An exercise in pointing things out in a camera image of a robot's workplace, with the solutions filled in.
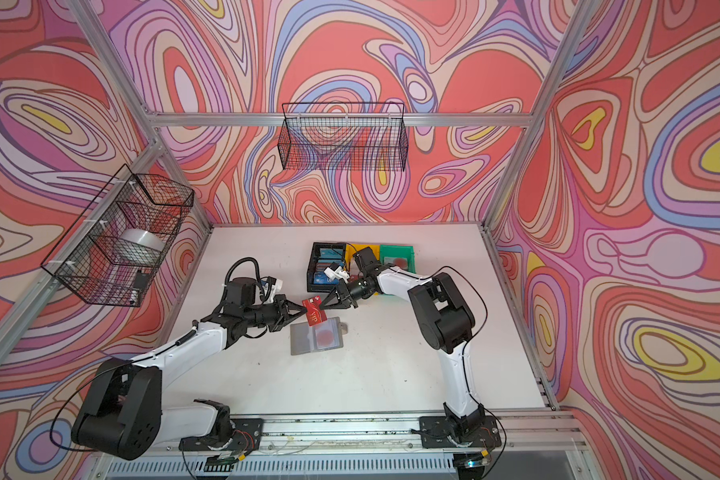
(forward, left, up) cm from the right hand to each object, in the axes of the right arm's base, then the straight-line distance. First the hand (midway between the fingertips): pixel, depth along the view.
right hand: (325, 312), depth 85 cm
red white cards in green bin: (+23, -25, -7) cm, 35 cm away
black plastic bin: (+11, +2, -5) cm, 12 cm away
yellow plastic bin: (+12, -8, +14) cm, 20 cm away
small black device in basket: (+1, +44, +17) cm, 47 cm away
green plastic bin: (+27, -25, -8) cm, 37 cm away
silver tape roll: (+10, +43, +23) cm, 50 cm away
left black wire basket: (+8, +52, +21) cm, 56 cm away
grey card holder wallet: (-4, +7, -9) cm, 12 cm away
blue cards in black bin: (+27, +2, -8) cm, 28 cm away
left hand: (0, +4, +3) cm, 5 cm away
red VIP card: (0, +3, +1) cm, 3 cm away
